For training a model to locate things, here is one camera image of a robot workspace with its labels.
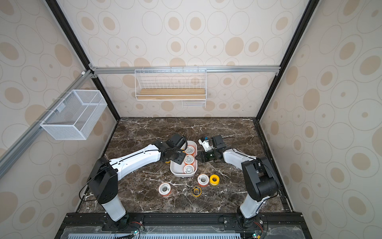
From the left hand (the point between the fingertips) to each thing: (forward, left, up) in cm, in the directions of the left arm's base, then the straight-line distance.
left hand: (182, 155), depth 86 cm
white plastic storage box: (-5, +4, -9) cm, 11 cm away
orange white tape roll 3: (-16, +10, -11) cm, 21 cm away
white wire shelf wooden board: (+43, +9, +18) cm, 48 cm away
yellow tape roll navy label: (-17, -8, -11) cm, 21 cm away
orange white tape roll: (+2, -4, -9) cm, 10 cm away
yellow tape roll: (-10, -19, -10) cm, 24 cm away
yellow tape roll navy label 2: (+1, +10, -10) cm, 14 cm away
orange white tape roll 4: (-11, -12, -10) cm, 19 cm away
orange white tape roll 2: (-3, -3, -10) cm, 11 cm away
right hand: (+1, -8, -6) cm, 10 cm away
